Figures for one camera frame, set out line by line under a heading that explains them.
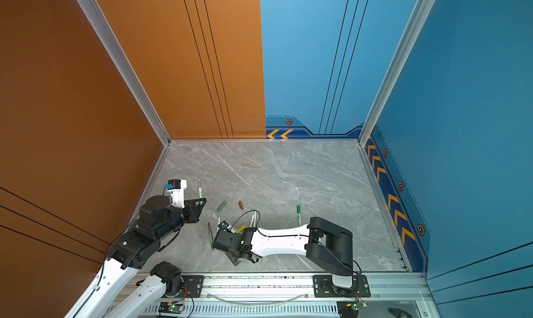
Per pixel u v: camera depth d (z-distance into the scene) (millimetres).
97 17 742
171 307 708
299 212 916
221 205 939
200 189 710
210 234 850
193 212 619
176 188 622
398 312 684
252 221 891
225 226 722
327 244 509
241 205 940
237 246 603
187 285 735
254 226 881
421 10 728
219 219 892
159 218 537
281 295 725
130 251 477
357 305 696
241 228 868
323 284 725
